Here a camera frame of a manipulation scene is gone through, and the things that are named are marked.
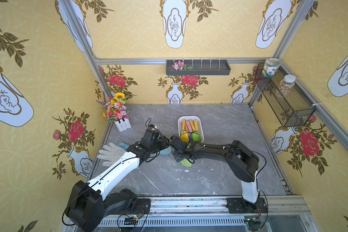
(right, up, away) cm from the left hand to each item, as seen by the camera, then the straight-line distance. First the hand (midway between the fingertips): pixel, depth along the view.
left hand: (162, 140), depth 84 cm
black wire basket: (+74, +20, -3) cm, 77 cm away
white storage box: (+18, +13, +23) cm, 32 cm away
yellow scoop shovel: (+14, +1, +13) cm, 19 cm away
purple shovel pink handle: (+17, +5, +17) cm, 25 cm away
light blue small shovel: (+1, -9, +11) cm, 14 cm away
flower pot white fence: (-31, +17, +11) cm, 37 cm away
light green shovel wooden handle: (+14, -12, -4) cm, 19 cm away
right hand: (+11, -8, +11) cm, 17 cm away
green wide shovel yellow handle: (+21, 0, +13) cm, 25 cm away
